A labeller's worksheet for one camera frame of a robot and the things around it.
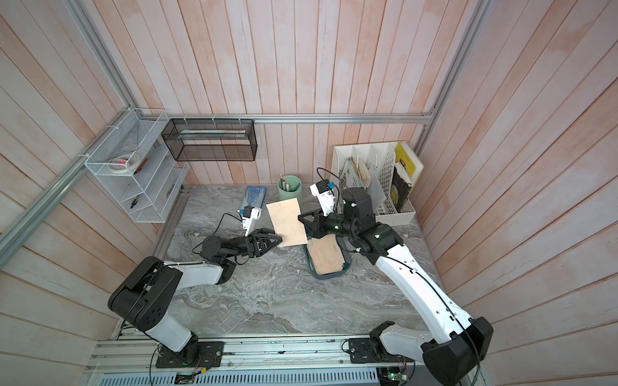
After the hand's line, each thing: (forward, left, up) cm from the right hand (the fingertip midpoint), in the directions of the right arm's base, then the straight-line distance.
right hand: (298, 217), depth 68 cm
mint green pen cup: (+34, +6, -22) cm, 41 cm away
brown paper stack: (+5, -10, -31) cm, 33 cm away
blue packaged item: (+35, +24, -30) cm, 52 cm away
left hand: (-5, +5, -6) cm, 9 cm away
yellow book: (+35, -43, -7) cm, 55 cm away
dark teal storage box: (0, -17, -31) cm, 36 cm away
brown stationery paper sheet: (0, +4, 0) cm, 4 cm away
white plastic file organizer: (+37, -29, -13) cm, 49 cm away
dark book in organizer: (+27, -40, -15) cm, 51 cm away
